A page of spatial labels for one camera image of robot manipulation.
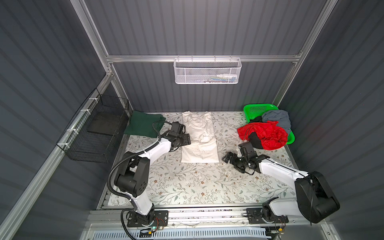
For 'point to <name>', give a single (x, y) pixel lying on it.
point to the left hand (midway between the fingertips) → (185, 139)
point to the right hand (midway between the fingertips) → (228, 162)
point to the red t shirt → (272, 136)
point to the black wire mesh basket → (92, 134)
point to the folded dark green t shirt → (140, 123)
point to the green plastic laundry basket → (252, 110)
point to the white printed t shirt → (203, 148)
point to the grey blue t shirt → (281, 116)
